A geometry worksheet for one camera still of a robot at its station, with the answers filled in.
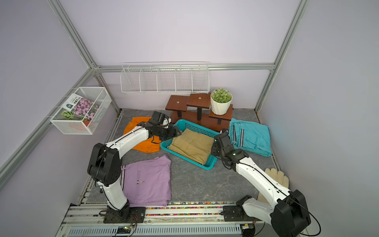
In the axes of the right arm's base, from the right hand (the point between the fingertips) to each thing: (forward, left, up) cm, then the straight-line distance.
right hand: (215, 145), depth 84 cm
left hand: (+8, +22, -1) cm, 24 cm away
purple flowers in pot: (+11, +68, +19) cm, 71 cm away
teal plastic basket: (-6, +17, -4) cm, 19 cm away
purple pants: (-17, +39, -13) cm, 44 cm away
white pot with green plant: (+22, -4, +13) cm, 26 cm away
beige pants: (+5, +12, -8) cm, 15 cm away
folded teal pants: (+14, -26, -12) cm, 32 cm away
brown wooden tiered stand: (+29, +10, 0) cm, 31 cm away
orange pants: (+7, +40, -10) cm, 42 cm away
